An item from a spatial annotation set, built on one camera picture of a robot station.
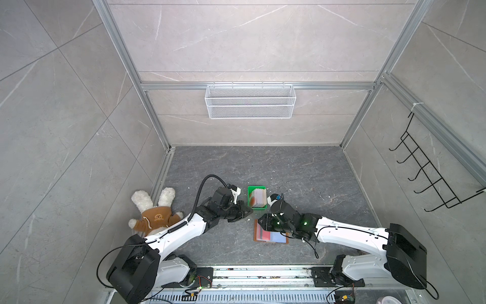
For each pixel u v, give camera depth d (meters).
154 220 0.80
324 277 0.75
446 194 0.62
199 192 0.65
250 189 0.96
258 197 0.92
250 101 1.00
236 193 0.78
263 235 0.84
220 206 0.64
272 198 0.76
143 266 0.40
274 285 0.73
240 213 0.70
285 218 0.60
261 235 0.84
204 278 0.72
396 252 0.41
